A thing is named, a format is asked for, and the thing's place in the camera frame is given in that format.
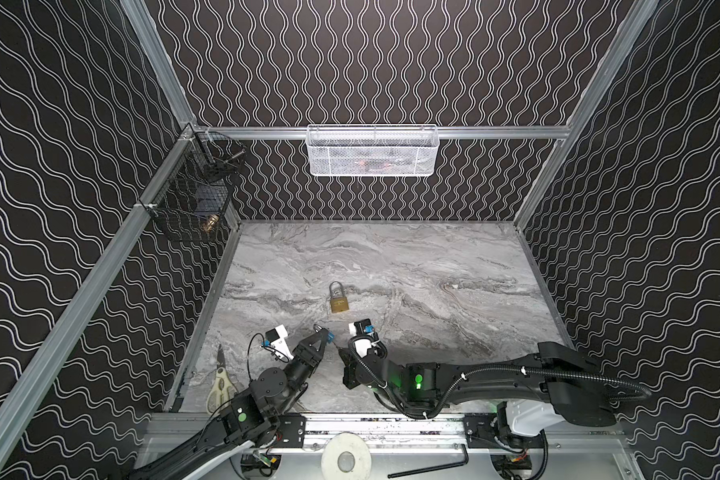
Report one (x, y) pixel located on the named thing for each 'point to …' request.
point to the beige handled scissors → (223, 389)
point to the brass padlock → (338, 303)
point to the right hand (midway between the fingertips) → (339, 355)
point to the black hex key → (432, 467)
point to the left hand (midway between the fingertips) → (334, 338)
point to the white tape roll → (346, 442)
